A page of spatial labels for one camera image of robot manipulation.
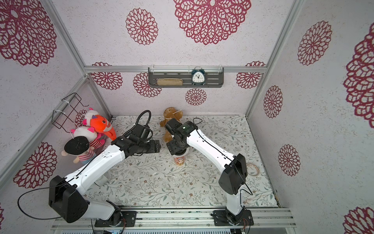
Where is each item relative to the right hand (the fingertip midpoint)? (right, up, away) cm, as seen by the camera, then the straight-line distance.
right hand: (177, 145), depth 80 cm
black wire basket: (-58, +16, -4) cm, 61 cm away
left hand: (-13, -2, +2) cm, 13 cm away
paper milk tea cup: (+1, -6, -2) cm, 6 cm away
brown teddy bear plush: (-8, +21, +29) cm, 37 cm away
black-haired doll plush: (-51, 0, -4) cm, 52 cm away
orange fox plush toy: (-46, +11, +7) cm, 48 cm away
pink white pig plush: (-52, +2, +12) cm, 54 cm away
